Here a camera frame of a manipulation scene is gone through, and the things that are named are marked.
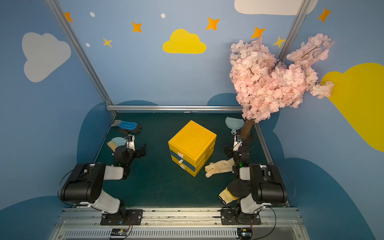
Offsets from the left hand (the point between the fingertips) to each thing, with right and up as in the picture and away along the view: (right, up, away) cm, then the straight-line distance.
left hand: (137, 142), depth 94 cm
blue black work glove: (-13, +10, +16) cm, 23 cm away
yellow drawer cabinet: (+35, -1, -18) cm, 40 cm away
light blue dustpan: (+68, +12, +23) cm, 73 cm away
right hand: (+63, 0, 0) cm, 63 cm away
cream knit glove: (+53, -15, -2) cm, 55 cm away
